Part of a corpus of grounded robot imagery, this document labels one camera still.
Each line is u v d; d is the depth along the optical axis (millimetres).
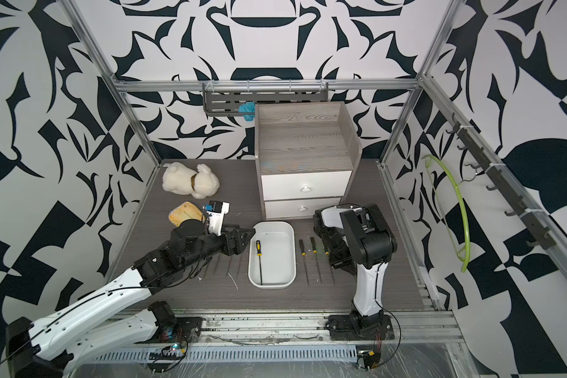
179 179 986
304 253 892
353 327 725
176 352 714
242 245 634
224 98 974
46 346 397
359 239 527
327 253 892
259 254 892
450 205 762
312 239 931
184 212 968
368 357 715
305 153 785
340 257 810
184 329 730
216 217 627
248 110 911
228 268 876
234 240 622
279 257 902
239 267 874
